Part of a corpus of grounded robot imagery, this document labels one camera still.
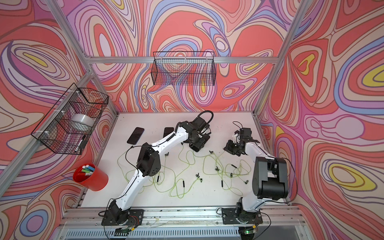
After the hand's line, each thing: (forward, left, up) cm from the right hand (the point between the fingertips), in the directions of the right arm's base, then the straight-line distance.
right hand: (225, 151), depth 92 cm
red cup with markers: (-14, +77, +5) cm, 78 cm away
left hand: (+6, +15, +1) cm, 16 cm away
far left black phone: (+17, +61, -3) cm, 64 cm away
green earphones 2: (-17, +43, -4) cm, 46 cm away
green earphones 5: (-10, -10, -5) cm, 15 cm away
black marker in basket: (-6, +75, +22) cm, 78 cm away
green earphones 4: (-7, +9, -5) cm, 12 cm away
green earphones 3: (-21, +29, -5) cm, 36 cm away
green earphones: (-12, +61, -4) cm, 63 cm away
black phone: (+21, +39, -3) cm, 44 cm away
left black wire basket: (-1, +78, +31) cm, 84 cm away
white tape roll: (+5, +75, +29) cm, 80 cm away
